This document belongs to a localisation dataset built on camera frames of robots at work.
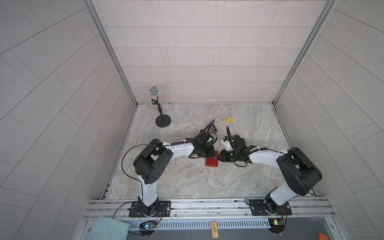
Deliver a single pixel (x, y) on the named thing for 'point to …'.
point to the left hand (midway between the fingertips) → (219, 153)
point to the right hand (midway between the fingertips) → (217, 158)
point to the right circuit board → (277, 225)
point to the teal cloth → (108, 228)
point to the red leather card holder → (212, 161)
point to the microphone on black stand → (164, 120)
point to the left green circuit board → (147, 228)
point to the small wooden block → (214, 229)
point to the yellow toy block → (229, 120)
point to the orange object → (322, 237)
